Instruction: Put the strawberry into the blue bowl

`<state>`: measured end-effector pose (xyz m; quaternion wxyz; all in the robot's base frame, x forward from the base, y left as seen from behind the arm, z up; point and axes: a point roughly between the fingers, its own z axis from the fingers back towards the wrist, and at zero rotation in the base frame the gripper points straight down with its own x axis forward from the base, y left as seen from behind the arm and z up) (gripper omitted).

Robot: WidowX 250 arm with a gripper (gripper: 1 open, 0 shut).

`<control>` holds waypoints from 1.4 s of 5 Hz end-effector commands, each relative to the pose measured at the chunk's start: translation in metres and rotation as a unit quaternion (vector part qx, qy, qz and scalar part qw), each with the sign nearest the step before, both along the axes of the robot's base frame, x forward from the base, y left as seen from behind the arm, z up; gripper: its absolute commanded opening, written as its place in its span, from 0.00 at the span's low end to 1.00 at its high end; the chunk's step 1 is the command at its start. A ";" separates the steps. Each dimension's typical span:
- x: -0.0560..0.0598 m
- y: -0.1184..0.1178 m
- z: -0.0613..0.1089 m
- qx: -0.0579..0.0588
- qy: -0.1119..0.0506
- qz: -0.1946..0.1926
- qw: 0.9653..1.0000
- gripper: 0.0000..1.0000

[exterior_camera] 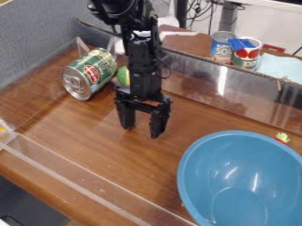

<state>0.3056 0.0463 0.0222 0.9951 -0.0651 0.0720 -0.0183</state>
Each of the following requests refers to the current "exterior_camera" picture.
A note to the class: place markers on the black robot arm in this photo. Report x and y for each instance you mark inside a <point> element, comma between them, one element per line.
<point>136,17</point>

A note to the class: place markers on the red tomato label can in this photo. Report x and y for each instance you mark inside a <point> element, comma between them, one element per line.
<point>248,56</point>

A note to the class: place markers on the small red toy strawberry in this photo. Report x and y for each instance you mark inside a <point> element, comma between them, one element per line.
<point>283,137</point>

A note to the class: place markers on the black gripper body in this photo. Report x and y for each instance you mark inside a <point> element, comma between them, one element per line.
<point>126,101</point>

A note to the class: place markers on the large blue plastic bowl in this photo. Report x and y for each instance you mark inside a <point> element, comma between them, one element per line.
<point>240,179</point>

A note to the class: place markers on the clear acrylic back barrier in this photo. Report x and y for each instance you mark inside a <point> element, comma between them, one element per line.
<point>244,92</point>

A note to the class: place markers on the grey metal desk leg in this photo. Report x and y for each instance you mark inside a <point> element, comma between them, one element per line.
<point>228,23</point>

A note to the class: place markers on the clear acrylic barrier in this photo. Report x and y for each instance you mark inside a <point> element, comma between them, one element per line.
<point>114,198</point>
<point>244,92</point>

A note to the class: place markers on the blue soup can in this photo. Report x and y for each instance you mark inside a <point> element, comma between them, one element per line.
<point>221,50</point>

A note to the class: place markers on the green label tin can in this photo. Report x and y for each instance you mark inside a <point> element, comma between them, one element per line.
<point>87,74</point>

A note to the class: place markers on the clear acrylic front barrier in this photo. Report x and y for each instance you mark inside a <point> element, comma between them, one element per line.
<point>114,198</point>

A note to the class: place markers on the light blue cloth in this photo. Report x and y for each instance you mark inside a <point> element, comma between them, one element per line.
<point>281,67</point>

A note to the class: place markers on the grey partition panel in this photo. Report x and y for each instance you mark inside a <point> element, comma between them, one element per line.
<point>37,29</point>

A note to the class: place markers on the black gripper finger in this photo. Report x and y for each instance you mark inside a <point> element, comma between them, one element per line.
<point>126,114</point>
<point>158,123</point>

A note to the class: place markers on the yellow green toy corn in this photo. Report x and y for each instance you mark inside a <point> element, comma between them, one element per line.
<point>124,76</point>

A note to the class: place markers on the blue plastic piece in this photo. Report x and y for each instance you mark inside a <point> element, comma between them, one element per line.
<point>238,44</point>

